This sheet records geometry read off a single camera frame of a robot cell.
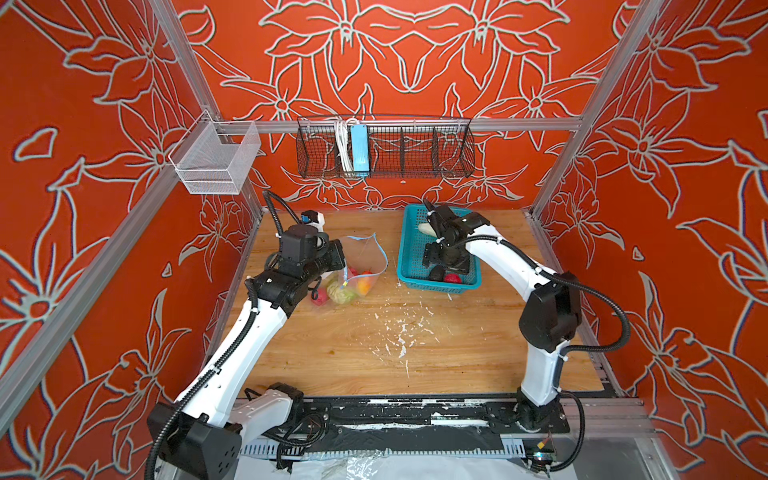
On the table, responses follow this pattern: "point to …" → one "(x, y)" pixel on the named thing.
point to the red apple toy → (322, 296)
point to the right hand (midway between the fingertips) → (432, 264)
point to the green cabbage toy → (339, 295)
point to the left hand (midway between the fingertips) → (341, 242)
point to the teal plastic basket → (411, 271)
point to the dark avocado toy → (437, 273)
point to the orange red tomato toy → (364, 284)
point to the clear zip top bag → (365, 260)
